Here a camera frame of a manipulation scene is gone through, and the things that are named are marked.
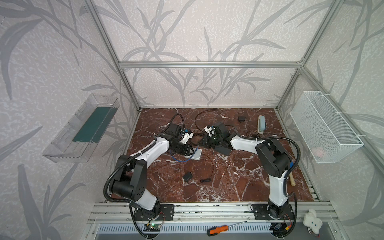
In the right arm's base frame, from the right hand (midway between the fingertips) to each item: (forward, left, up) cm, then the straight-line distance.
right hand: (197, 139), depth 91 cm
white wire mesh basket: (-16, -55, +26) cm, 63 cm away
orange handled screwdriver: (-44, -9, -7) cm, 46 cm away
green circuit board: (-43, +21, -10) cm, 49 cm away
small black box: (+25, -33, -10) cm, 43 cm away
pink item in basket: (-15, -60, +11) cm, 63 cm away
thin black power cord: (-21, -5, -9) cm, 23 cm away
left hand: (-5, +2, 0) cm, 6 cm away
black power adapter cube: (-19, +5, -8) cm, 22 cm away
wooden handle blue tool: (-21, -54, -8) cm, 58 cm away
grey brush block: (+16, -45, -5) cm, 48 cm away
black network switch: (-3, -17, -9) cm, 19 cm away
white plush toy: (-42, -54, -5) cm, 68 cm away
